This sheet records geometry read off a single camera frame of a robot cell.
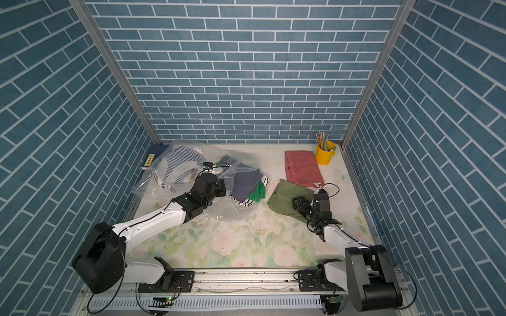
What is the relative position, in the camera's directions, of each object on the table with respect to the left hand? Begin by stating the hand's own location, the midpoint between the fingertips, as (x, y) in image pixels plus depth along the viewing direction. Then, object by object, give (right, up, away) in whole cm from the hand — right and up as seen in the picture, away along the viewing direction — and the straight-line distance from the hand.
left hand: (228, 181), depth 86 cm
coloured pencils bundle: (+48, +20, +19) cm, 55 cm away
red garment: (+37, +5, +22) cm, 44 cm away
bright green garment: (+14, -7, +10) cm, 18 cm away
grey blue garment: (+7, -2, +6) cm, 9 cm away
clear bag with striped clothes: (-33, +4, +19) cm, 38 cm away
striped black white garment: (+8, -11, +7) cm, 15 cm away
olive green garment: (+25, -8, +11) cm, 28 cm away
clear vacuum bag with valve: (-4, +8, +16) cm, 18 cm away
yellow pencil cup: (+50, +11, +25) cm, 57 cm away
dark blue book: (-49, +15, +30) cm, 59 cm away
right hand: (+33, -12, +5) cm, 36 cm away
